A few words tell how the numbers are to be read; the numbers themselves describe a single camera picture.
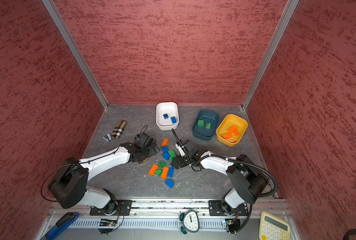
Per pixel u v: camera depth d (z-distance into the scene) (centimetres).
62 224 67
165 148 97
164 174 85
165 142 100
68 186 43
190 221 67
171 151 92
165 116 113
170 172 85
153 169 87
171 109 118
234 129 103
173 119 110
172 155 90
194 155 69
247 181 44
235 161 48
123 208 74
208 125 107
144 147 69
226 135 100
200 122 107
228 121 110
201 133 105
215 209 74
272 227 68
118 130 101
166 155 91
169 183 82
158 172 85
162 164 87
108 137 100
